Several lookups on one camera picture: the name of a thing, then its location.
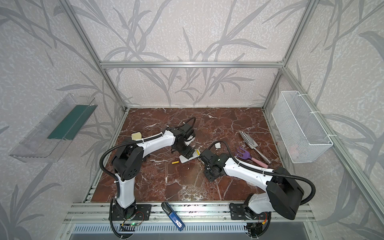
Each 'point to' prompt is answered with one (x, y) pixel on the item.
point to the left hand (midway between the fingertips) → (188, 148)
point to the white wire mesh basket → (304, 138)
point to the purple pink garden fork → (246, 155)
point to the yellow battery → (175, 162)
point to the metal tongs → (252, 144)
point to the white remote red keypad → (183, 159)
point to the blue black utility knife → (179, 223)
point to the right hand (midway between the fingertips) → (210, 169)
